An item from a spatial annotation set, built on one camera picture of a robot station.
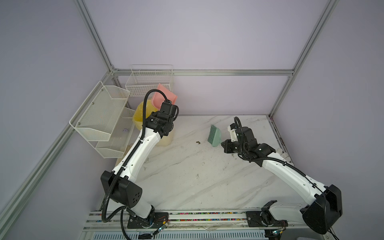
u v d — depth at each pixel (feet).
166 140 3.42
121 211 1.53
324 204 1.28
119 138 2.29
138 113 2.88
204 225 2.40
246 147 1.95
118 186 1.32
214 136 2.83
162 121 1.76
